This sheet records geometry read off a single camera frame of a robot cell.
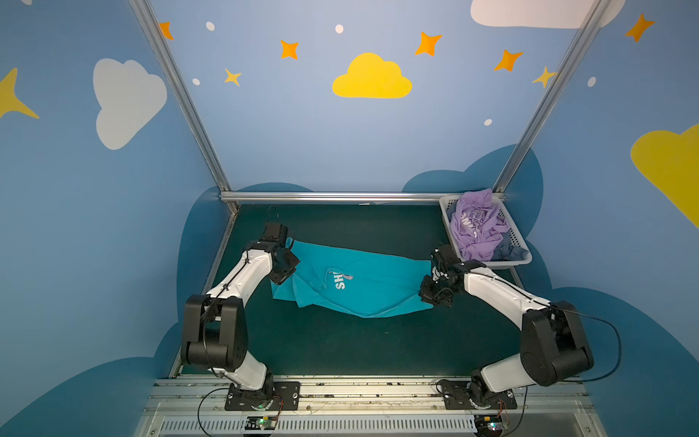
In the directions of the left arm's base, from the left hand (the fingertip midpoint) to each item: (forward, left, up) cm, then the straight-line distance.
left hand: (298, 267), depth 91 cm
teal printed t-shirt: (0, -19, -10) cm, 21 cm away
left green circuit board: (-43, +5, -10) cm, 44 cm away
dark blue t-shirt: (+11, -77, -4) cm, 78 cm away
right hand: (-8, -42, -4) cm, 43 cm away
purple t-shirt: (+18, -66, +2) cm, 68 cm away
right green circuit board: (-42, -56, -10) cm, 71 cm away
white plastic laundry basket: (+16, -81, 0) cm, 82 cm away
